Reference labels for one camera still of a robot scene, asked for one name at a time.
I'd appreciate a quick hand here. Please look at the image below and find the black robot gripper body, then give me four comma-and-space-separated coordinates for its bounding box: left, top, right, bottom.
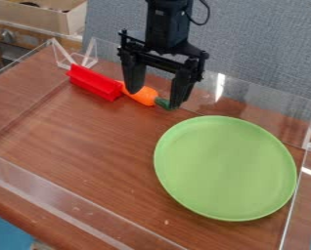
119, 29, 210, 81

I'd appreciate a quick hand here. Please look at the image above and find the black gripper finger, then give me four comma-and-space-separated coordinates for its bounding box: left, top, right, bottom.
123, 56, 147, 94
171, 69, 196, 109

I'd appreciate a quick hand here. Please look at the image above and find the orange toy carrot green top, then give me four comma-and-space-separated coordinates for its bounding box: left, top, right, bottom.
121, 81, 171, 110

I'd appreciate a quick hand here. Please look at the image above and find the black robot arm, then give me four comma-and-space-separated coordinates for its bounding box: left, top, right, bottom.
119, 0, 211, 109

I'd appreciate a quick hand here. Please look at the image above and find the red plastic block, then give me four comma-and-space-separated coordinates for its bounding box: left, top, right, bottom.
68, 64, 124, 102

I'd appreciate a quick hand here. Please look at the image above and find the cardboard box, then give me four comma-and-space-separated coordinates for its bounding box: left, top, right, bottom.
0, 0, 88, 34

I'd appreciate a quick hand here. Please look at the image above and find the green round plate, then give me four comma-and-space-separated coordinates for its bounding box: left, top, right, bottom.
155, 115, 297, 222

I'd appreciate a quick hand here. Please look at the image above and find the wooden shelf with metal knob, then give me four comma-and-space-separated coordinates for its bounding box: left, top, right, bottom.
0, 21, 82, 51

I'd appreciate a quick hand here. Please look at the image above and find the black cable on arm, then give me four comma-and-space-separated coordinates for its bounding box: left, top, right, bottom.
183, 0, 212, 27

